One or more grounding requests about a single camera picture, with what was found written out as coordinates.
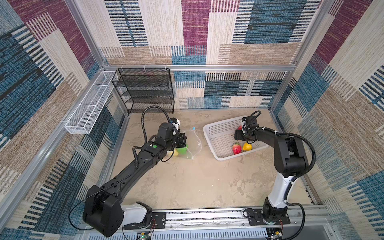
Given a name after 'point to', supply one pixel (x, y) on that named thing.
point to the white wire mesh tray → (80, 121)
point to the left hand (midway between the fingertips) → (187, 135)
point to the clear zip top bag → (193, 146)
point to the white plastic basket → (220, 137)
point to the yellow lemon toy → (247, 147)
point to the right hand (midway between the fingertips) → (239, 136)
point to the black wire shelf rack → (145, 89)
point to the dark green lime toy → (183, 150)
